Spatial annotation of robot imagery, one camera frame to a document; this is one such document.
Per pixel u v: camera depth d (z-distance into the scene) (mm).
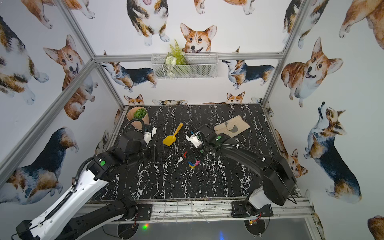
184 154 945
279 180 421
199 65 924
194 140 731
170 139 1012
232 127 1066
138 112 1020
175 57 818
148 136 605
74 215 419
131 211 653
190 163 859
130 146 495
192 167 875
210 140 617
